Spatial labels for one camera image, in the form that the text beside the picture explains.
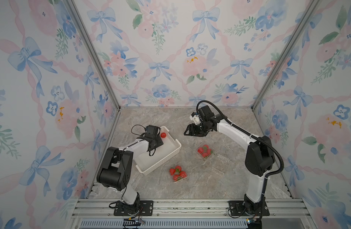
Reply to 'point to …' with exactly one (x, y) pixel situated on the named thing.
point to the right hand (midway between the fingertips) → (189, 133)
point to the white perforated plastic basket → (146, 163)
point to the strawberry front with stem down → (175, 177)
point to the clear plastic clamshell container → (177, 174)
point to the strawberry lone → (200, 150)
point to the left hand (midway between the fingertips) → (159, 140)
